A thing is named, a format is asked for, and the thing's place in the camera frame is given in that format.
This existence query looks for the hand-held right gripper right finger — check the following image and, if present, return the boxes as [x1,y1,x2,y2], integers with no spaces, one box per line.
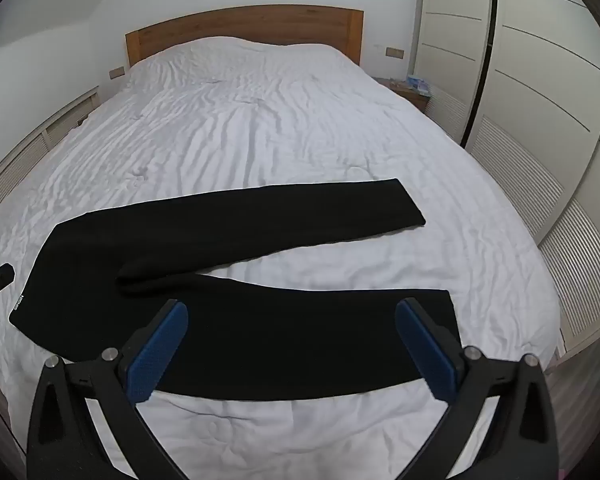
[395,297,561,480]

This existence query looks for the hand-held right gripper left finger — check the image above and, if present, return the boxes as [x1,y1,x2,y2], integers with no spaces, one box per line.
[27,299,216,480]

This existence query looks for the black pants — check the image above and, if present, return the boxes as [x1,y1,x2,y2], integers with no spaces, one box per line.
[9,178,462,403]

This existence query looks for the white bed duvet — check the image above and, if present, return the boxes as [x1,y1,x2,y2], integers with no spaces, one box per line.
[0,36,563,480]

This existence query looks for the wooden nightstand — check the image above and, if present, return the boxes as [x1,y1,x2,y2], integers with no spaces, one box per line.
[372,76,433,113]

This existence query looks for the blue packet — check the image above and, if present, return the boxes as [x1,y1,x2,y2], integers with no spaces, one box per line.
[404,74,432,96]

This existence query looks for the white wardrobe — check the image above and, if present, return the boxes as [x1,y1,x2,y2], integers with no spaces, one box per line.
[411,0,600,361]

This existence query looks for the wooden headboard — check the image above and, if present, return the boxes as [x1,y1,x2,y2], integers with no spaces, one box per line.
[125,5,365,67]

